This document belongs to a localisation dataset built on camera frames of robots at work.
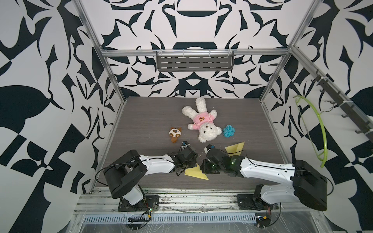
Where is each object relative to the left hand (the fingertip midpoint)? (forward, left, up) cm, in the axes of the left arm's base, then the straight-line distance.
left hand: (195, 159), depth 88 cm
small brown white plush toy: (+17, +13, +2) cm, 21 cm away
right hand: (-6, -1, +5) cm, 8 cm away
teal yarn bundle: (+18, -24, +1) cm, 30 cm away
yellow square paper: (+3, -24, +4) cm, 24 cm away
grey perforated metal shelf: (+50, -2, +34) cm, 61 cm away
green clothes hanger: (-9, -56, +20) cm, 60 cm away
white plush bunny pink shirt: (+22, -6, +8) cm, 24 cm away
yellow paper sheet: (-9, +1, +5) cm, 10 cm away
